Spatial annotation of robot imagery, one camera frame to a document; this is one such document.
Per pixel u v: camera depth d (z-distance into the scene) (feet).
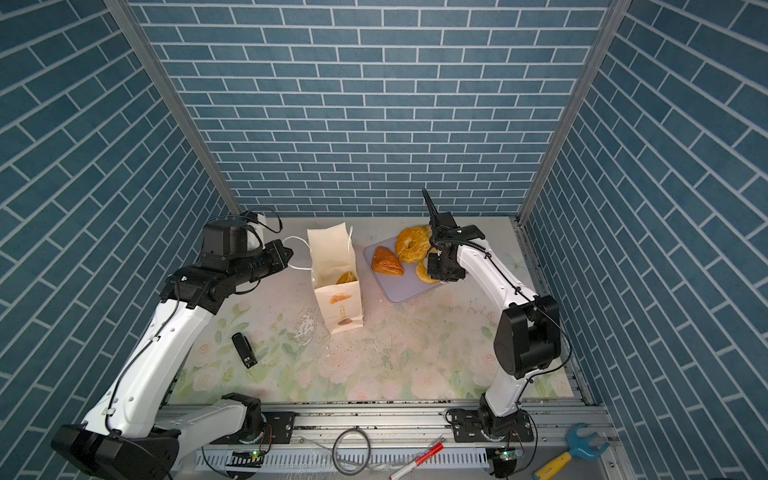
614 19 2.37
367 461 2.27
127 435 1.21
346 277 3.16
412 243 3.45
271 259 2.05
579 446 2.28
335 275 3.26
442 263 2.46
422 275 3.34
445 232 2.25
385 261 3.34
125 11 2.28
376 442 2.41
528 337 1.52
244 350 2.76
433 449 2.31
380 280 3.34
